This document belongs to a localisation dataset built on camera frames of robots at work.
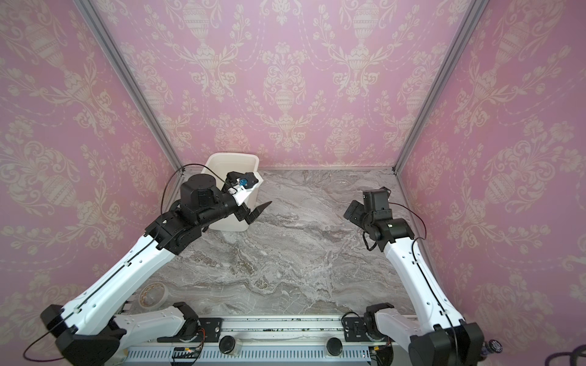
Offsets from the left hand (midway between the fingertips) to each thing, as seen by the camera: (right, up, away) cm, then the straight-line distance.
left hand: (260, 188), depth 66 cm
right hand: (+32, -8, +13) cm, 36 cm away
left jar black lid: (-9, -44, -3) cm, 45 cm away
